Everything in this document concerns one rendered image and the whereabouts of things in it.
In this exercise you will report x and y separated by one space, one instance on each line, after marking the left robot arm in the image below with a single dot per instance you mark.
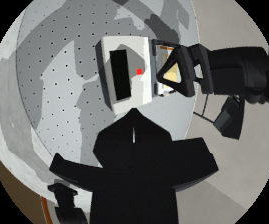
230 81

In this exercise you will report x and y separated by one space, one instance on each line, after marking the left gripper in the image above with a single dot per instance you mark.
188 57

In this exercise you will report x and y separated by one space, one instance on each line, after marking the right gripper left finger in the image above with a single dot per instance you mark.
119 130

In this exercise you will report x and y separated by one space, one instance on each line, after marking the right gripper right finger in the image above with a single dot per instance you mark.
147 130

